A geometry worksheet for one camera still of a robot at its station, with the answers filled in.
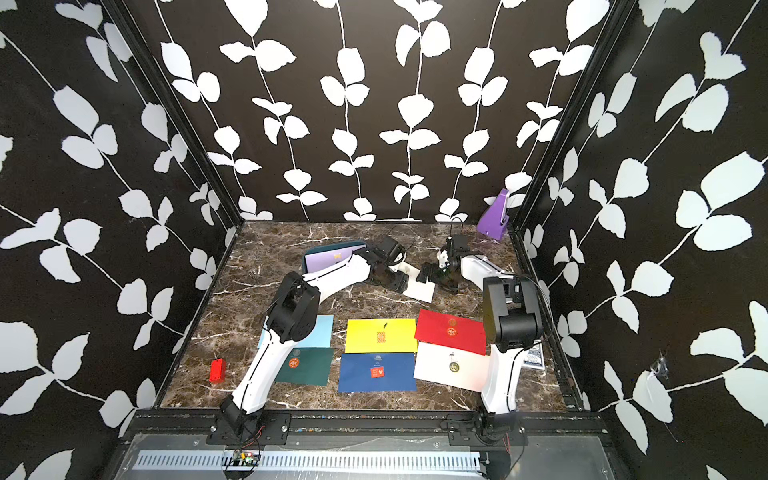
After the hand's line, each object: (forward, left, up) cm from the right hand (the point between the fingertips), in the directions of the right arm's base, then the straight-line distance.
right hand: (425, 276), depth 99 cm
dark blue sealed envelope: (-30, +15, -5) cm, 34 cm away
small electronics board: (-51, +46, -4) cm, 69 cm away
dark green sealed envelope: (-28, +36, -6) cm, 46 cm away
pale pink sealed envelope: (-29, -6, -5) cm, 30 cm away
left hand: (0, +8, -2) cm, 8 cm away
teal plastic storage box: (+11, +35, +1) cm, 37 cm away
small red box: (-32, +59, -1) cm, 67 cm away
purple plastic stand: (+26, -29, +1) cm, 39 cm away
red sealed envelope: (-17, -7, -5) cm, 19 cm away
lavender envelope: (+5, +37, +2) cm, 37 cm away
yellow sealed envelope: (-20, +14, -4) cm, 25 cm away
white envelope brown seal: (-6, +1, 0) cm, 6 cm away
